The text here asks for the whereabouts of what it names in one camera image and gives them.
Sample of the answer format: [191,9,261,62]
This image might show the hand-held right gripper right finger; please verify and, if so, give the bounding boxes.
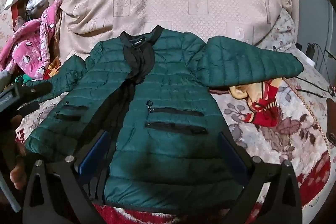
[219,132,303,224]

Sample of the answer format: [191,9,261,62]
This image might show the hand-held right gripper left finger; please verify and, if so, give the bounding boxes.
[23,131,111,224]

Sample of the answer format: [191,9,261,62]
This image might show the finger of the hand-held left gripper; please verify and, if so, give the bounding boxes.
[16,102,40,118]
[14,81,53,102]

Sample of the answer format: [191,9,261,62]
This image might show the green puffer jacket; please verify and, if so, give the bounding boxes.
[24,25,304,214]

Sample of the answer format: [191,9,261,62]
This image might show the person's left hand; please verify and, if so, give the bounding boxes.
[9,114,27,190]

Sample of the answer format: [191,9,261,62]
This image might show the green cloth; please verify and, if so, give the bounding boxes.
[14,74,34,84]

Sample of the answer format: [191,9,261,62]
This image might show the orange yellow patterned cloth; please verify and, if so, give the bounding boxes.
[43,56,65,80]

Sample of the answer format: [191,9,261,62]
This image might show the pink printed fleece garment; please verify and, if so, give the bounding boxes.
[0,0,63,80]

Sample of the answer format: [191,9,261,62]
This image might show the floral white red blanket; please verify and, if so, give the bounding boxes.
[14,7,332,224]

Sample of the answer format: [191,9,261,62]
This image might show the red yellow patterned cloth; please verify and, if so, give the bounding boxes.
[228,78,284,128]

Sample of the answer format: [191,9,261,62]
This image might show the grey tube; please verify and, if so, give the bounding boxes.
[0,170,21,212]

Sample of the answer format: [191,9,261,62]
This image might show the brown leather purse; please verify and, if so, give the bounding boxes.
[326,98,336,147]

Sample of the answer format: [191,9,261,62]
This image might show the black power adapter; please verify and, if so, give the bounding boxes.
[306,43,317,60]

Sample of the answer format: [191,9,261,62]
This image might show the grey refrigerator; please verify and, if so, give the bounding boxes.
[297,0,336,56]

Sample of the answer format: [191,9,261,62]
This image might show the gold chain strap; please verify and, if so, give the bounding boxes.
[282,78,334,148]

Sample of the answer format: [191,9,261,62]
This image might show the black cable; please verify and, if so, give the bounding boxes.
[287,43,336,97]

